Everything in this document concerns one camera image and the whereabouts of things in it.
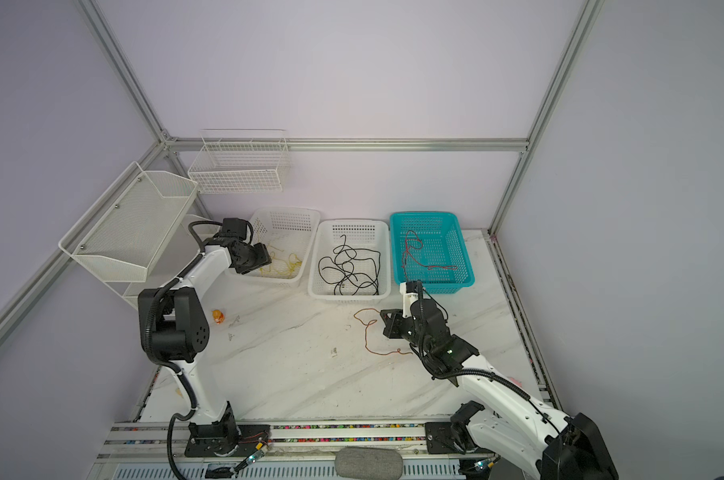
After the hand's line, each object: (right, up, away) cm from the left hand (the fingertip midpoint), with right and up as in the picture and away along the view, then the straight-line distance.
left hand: (262, 261), depth 97 cm
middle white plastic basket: (+28, 0, +13) cm, 31 cm away
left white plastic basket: (+2, +11, +22) cm, 25 cm away
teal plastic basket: (+59, +5, +20) cm, 63 cm away
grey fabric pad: (+35, -47, -28) cm, 65 cm away
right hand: (+38, -14, -18) cm, 44 cm away
